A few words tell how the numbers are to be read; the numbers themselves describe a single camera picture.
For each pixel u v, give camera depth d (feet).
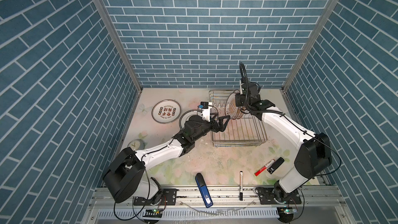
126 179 1.37
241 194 2.42
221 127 2.21
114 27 2.90
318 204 2.37
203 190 2.37
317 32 2.92
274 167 2.64
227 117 2.35
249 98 2.10
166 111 3.44
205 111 2.24
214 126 2.23
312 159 1.44
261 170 2.65
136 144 2.86
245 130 3.15
